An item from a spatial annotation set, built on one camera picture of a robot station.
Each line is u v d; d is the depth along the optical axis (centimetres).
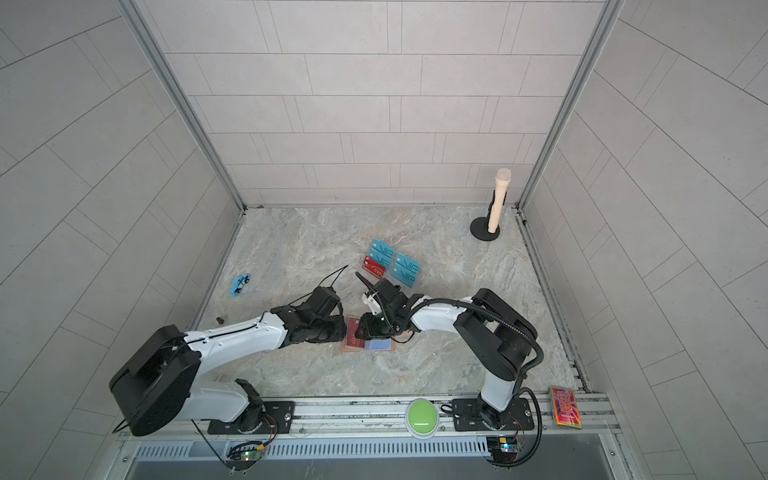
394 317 68
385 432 70
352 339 82
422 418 70
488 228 99
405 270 89
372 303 81
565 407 72
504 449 68
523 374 50
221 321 86
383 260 93
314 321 65
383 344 82
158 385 41
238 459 65
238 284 92
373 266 94
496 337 46
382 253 93
